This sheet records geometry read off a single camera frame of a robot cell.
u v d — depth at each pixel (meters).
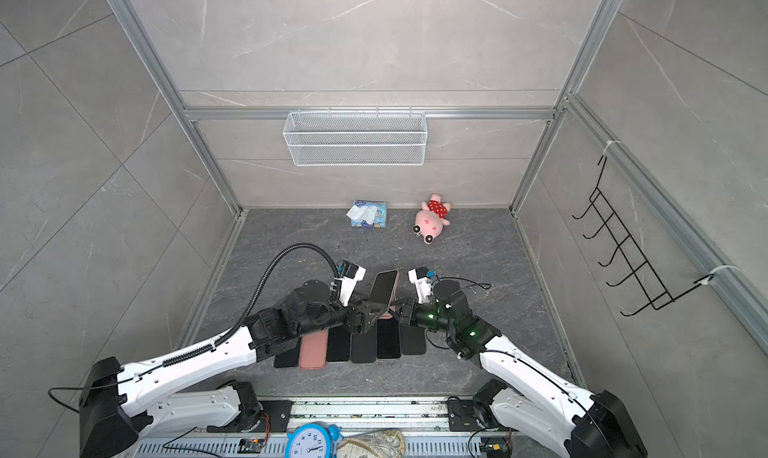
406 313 0.66
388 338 0.86
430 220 1.07
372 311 0.62
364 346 0.84
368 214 1.11
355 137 0.99
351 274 0.62
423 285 0.70
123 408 0.40
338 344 0.85
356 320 0.61
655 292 0.59
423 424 0.73
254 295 0.53
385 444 0.67
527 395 0.48
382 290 0.74
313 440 0.69
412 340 0.86
